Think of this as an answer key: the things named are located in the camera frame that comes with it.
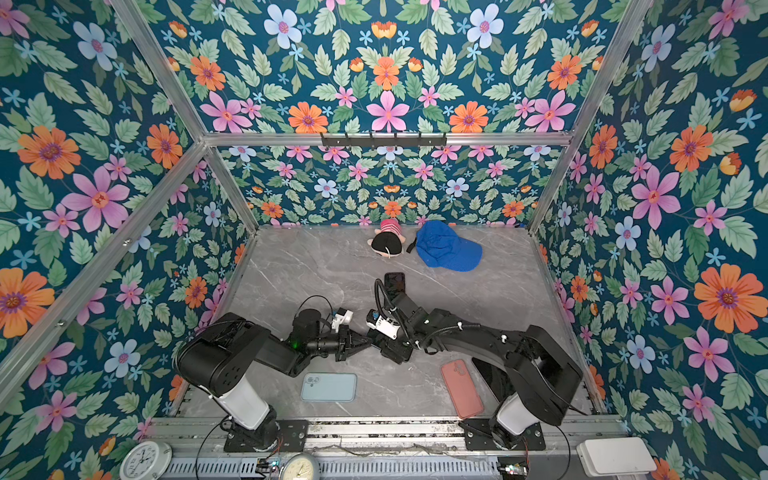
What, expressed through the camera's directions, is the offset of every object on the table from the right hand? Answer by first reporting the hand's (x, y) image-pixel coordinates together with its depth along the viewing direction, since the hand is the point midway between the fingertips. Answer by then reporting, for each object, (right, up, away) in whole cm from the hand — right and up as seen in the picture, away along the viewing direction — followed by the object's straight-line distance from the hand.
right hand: (389, 337), depth 85 cm
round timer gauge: (-19, -24, -19) cm, 36 cm away
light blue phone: (-18, -13, -2) cm, 22 cm away
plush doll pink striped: (-2, +30, +21) cm, 36 cm away
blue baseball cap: (+17, +28, +27) cm, 43 cm away
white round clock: (-55, -23, -17) cm, 62 cm away
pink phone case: (+20, -14, -2) cm, 25 cm away
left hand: (-5, 0, -4) cm, 6 cm away
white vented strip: (-31, -27, -15) cm, 44 cm away
